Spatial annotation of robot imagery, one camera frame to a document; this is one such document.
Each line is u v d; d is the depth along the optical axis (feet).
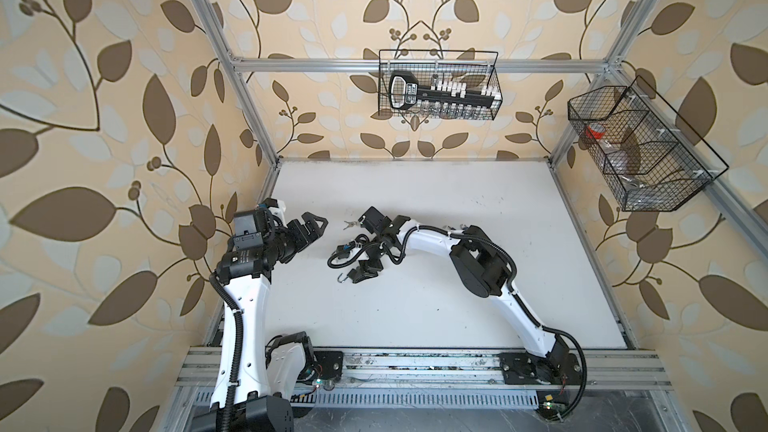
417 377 2.42
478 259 2.10
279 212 2.24
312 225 2.20
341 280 2.94
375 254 2.74
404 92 2.77
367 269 2.71
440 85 2.70
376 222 2.64
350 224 3.30
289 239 2.10
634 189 2.07
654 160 2.37
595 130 2.89
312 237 2.18
